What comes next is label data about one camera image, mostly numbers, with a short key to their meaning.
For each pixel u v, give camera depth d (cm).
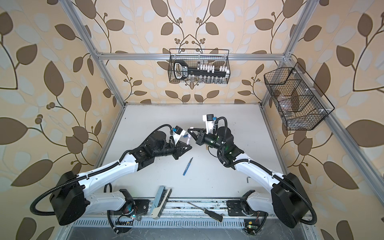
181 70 83
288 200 40
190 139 72
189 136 72
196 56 89
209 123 67
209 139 66
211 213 72
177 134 67
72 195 40
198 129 69
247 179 84
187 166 89
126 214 71
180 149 66
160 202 74
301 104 73
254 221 72
